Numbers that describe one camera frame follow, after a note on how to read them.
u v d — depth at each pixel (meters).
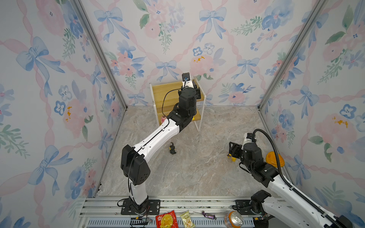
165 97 0.61
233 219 0.62
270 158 0.81
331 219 0.40
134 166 0.44
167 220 0.69
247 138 0.70
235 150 0.70
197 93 0.64
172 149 0.93
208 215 0.71
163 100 0.62
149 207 0.73
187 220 0.69
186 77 0.58
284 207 0.56
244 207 0.73
